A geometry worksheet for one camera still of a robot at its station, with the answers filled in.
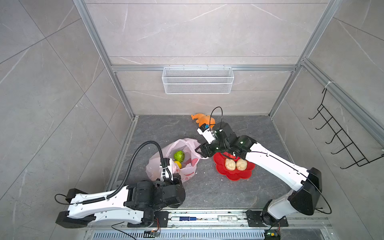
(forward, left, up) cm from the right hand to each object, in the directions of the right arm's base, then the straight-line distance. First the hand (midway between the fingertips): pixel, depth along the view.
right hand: (199, 146), depth 75 cm
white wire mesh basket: (+49, -1, +7) cm, 49 cm away
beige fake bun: (-2, -18, -17) cm, 25 cm away
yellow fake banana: (-1, +12, -18) cm, 22 cm away
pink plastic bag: (-1, +4, -9) cm, 10 cm away
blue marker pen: (-29, +7, -22) cm, 37 cm away
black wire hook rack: (-12, -65, +9) cm, 67 cm away
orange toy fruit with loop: (+35, -4, -16) cm, 38 cm away
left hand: (-14, +8, -1) cm, 17 cm away
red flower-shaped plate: (-8, -21, -21) cm, 30 cm away
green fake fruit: (+4, +12, -17) cm, 21 cm away
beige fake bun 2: (-3, -25, -17) cm, 30 cm away
